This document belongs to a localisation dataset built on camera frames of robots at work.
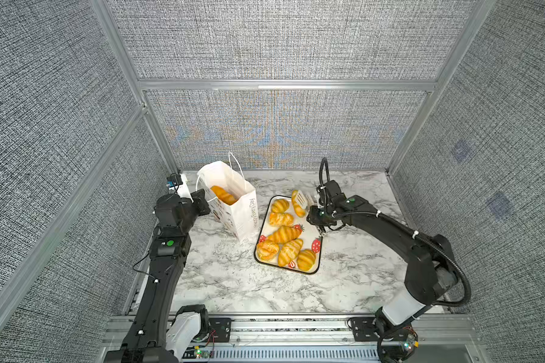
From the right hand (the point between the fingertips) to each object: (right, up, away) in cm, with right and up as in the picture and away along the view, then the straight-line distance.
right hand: (309, 212), depth 87 cm
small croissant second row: (-10, -4, +10) cm, 15 cm away
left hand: (-35, +10, -13) cm, 39 cm away
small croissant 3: (-1, -18, -1) cm, 18 cm away
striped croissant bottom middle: (-8, -15, -1) cm, 17 cm away
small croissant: (-11, +2, +14) cm, 17 cm away
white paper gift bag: (-25, -2, -6) cm, 26 cm away
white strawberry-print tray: (+2, -11, +8) cm, 13 cm away
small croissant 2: (-3, +1, +6) cm, 7 cm away
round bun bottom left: (-16, -14, +1) cm, 22 cm away
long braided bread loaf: (-35, +7, +9) cm, 36 cm away
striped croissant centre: (-9, -9, +5) cm, 14 cm away
